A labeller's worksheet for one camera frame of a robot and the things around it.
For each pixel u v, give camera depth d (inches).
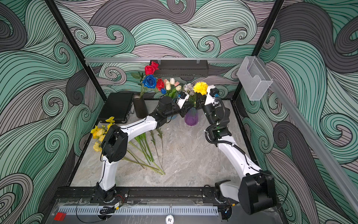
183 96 28.1
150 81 27.4
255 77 30.4
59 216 26.8
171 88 34.7
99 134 35.3
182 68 37.4
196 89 25.4
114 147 20.9
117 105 46.5
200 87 25.2
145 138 37.4
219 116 20.7
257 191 15.3
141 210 27.4
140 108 40.1
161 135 38.4
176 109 29.4
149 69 29.3
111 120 38.7
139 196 29.3
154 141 37.0
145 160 33.8
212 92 22.1
